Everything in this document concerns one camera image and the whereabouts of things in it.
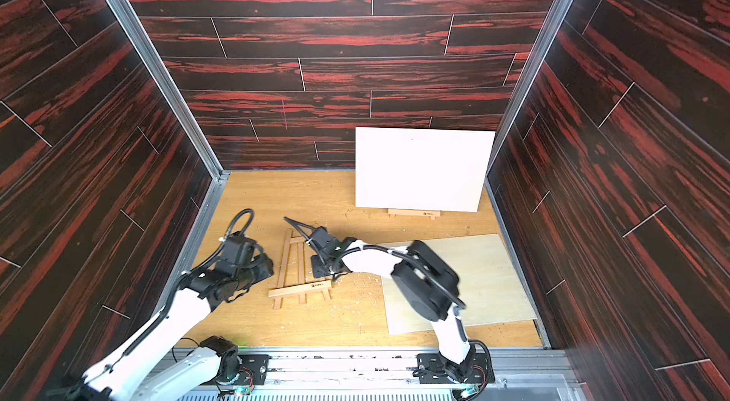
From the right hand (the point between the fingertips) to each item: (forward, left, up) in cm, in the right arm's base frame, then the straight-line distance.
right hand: (324, 263), depth 93 cm
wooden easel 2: (+20, -23, +2) cm, 31 cm away
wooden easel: (-9, +5, +1) cm, 11 cm away
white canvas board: (+28, -32, +17) cm, 46 cm away
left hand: (-6, +14, +9) cm, 17 cm away
